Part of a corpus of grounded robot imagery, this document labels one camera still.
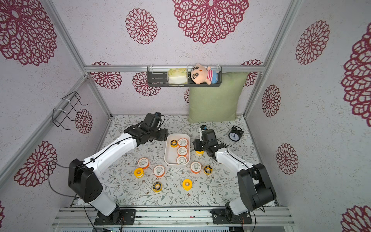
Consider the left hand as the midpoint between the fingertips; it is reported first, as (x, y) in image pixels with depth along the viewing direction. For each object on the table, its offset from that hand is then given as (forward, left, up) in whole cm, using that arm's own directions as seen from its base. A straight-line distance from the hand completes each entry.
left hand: (163, 133), depth 84 cm
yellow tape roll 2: (-24, -14, -18) cm, 33 cm away
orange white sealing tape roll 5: (-15, +3, -18) cm, 24 cm away
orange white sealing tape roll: (+6, -11, -18) cm, 22 cm away
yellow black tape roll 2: (-25, +4, -19) cm, 31 cm away
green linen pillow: (+25, -30, 0) cm, 40 cm away
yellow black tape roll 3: (-14, -27, -19) cm, 36 cm away
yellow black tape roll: (+5, -5, -18) cm, 20 cm away
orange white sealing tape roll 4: (-10, +14, -18) cm, 25 cm away
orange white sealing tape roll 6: (-13, -19, -19) cm, 30 cm away
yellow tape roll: (-16, +16, -18) cm, 29 cm away
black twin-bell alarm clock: (+9, -48, -13) cm, 50 cm away
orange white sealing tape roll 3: (-8, -11, -18) cm, 22 cm away
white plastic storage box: (-2, -3, -19) cm, 20 cm away
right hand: (0, -19, -8) cm, 20 cm away
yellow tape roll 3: (-3, -23, -19) cm, 29 cm away
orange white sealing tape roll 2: (-1, -11, -18) cm, 21 cm away
